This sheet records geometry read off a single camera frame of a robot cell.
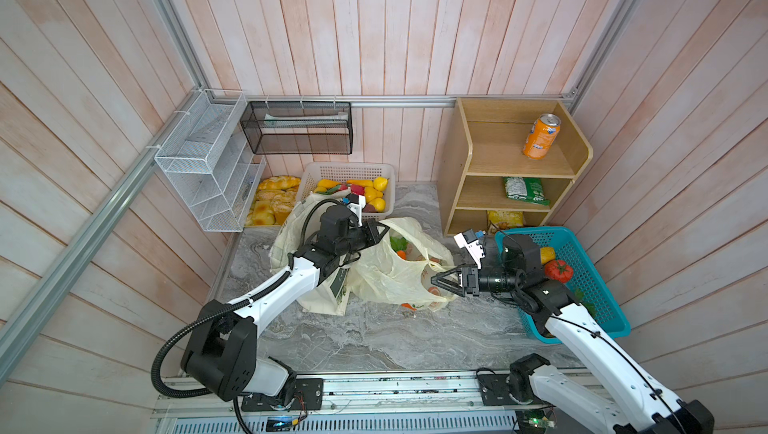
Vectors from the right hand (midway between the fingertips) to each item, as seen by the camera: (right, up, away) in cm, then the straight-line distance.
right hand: (436, 281), depth 69 cm
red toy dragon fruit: (-22, +25, +38) cm, 51 cm away
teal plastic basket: (+48, -5, +17) cm, 51 cm away
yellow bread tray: (-51, +20, +37) cm, 66 cm away
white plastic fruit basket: (-40, +31, +45) cm, 68 cm away
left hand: (-10, +11, +11) cm, 18 cm away
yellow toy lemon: (-13, +28, +45) cm, 54 cm away
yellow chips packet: (+34, +14, +35) cm, 51 cm away
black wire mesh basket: (-43, +47, +39) cm, 74 cm away
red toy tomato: (+42, -2, +21) cm, 47 cm away
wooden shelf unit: (+23, +31, +16) cm, 42 cm away
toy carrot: (-6, +5, +29) cm, 31 cm away
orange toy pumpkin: (+1, -3, +5) cm, 6 cm away
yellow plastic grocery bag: (-9, +2, +8) cm, 12 cm away
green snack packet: (+33, +23, +23) cm, 47 cm away
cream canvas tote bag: (-26, -6, +8) cm, 28 cm away
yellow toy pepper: (+41, +3, +26) cm, 49 cm away
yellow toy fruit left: (-34, +27, +46) cm, 63 cm away
